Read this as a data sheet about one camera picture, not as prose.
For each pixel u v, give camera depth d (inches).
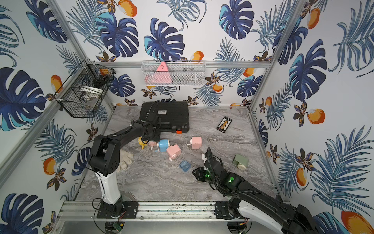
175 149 36.2
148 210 30.0
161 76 35.6
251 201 20.1
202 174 27.2
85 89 30.7
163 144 36.0
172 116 45.8
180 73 36.3
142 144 37.4
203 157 29.5
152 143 37.2
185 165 35.5
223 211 29.0
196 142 36.3
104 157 20.3
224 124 43.1
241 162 34.4
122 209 28.6
